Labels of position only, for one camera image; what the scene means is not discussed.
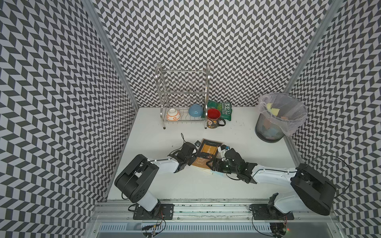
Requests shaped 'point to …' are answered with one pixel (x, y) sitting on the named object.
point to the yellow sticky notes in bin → (275, 111)
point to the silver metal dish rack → (184, 94)
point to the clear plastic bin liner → (285, 111)
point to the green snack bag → (225, 108)
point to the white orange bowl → (172, 114)
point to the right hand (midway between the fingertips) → (209, 167)
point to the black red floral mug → (213, 120)
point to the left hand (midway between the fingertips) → (189, 152)
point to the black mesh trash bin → (269, 130)
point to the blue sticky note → (217, 173)
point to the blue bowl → (196, 110)
